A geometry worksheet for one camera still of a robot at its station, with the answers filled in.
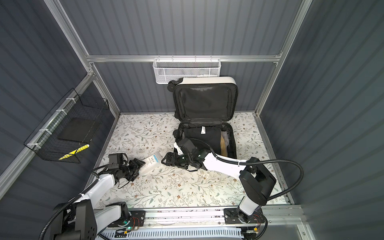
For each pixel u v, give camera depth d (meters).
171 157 0.72
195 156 0.64
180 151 0.74
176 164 0.71
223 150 0.88
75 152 0.66
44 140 0.62
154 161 0.91
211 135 0.94
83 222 0.41
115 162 0.69
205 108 0.96
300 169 0.43
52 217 0.38
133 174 0.79
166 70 0.99
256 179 0.44
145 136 1.07
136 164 0.80
